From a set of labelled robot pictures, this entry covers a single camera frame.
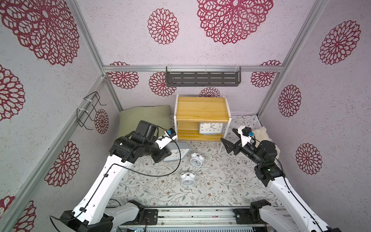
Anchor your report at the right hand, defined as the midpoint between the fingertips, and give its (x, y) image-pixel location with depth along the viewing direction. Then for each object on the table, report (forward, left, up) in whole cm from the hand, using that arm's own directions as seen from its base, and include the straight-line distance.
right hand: (228, 133), depth 71 cm
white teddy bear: (+15, -28, -21) cm, 38 cm away
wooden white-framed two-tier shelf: (+8, +13, +2) cm, 15 cm away
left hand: (-9, +30, -2) cm, 32 cm away
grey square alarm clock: (+11, +7, -10) cm, 16 cm away
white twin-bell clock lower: (-15, +20, -22) cm, 33 cm away
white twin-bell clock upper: (-3, +15, -24) cm, 28 cm away
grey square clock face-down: (-8, +25, -4) cm, 26 cm away
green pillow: (+25, +40, -14) cm, 49 cm away
